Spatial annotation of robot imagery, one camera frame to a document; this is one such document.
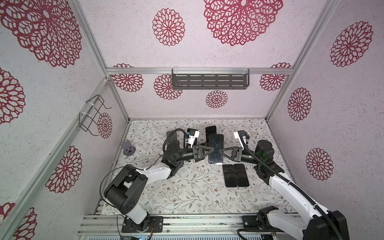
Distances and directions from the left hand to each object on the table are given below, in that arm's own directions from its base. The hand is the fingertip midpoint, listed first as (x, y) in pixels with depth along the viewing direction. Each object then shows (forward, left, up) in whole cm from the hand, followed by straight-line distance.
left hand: (213, 152), depth 71 cm
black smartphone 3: (-1, -12, -25) cm, 28 cm away
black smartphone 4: (-1, -20, -25) cm, 32 cm away
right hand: (-1, -3, +2) cm, 3 cm away
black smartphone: (+3, -1, +4) cm, 5 cm away
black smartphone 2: (+21, -1, -9) cm, 23 cm away
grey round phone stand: (+16, +51, -21) cm, 58 cm away
